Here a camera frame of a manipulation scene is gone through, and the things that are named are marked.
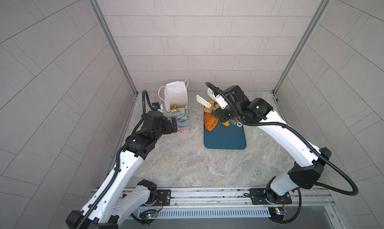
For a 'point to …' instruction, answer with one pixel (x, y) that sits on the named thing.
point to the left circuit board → (151, 214)
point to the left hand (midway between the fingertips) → (172, 118)
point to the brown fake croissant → (210, 121)
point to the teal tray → (222, 137)
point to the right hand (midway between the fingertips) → (217, 110)
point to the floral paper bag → (174, 94)
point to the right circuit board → (277, 213)
